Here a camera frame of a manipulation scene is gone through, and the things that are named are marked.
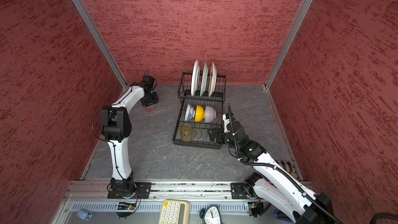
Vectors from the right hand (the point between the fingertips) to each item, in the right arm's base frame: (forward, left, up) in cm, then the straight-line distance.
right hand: (213, 134), depth 78 cm
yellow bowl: (+17, +7, -6) cm, 19 cm away
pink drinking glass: (+26, +41, -11) cm, 50 cm away
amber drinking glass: (+7, +14, -10) cm, 19 cm away
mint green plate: (+21, +4, +18) cm, 27 cm away
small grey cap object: (-31, +57, -10) cm, 66 cm away
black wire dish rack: (+18, -3, +6) cm, 19 cm away
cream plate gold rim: (+20, -1, +20) cm, 28 cm away
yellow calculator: (-30, +19, -13) cm, 38 cm away
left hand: (+27, +37, -7) cm, 46 cm away
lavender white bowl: (+16, 0, -5) cm, 17 cm away
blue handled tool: (-33, -27, -15) cm, 45 cm away
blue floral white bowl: (+17, +13, -5) cm, 22 cm away
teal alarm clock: (-32, +2, -11) cm, 34 cm away
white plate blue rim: (+22, +8, +20) cm, 30 cm away
